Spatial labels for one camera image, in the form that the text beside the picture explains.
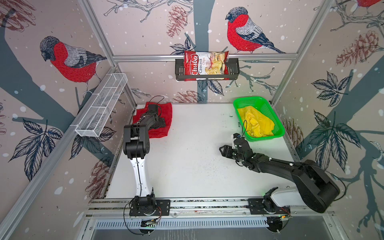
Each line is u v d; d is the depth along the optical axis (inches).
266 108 42.9
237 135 32.0
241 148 27.3
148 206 26.5
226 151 31.3
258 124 37.1
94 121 28.0
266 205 26.0
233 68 37.4
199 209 29.2
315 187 16.9
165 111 45.7
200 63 34.5
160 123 39.3
